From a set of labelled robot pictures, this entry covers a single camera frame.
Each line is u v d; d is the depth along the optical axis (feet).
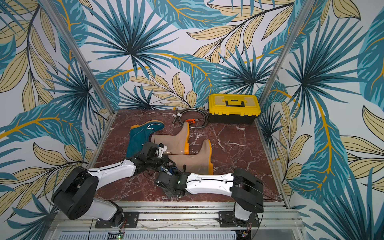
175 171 2.60
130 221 2.41
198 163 2.91
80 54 2.81
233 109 3.38
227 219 2.41
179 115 3.83
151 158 2.38
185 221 2.44
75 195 1.41
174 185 1.94
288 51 2.74
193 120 3.72
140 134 3.28
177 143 3.15
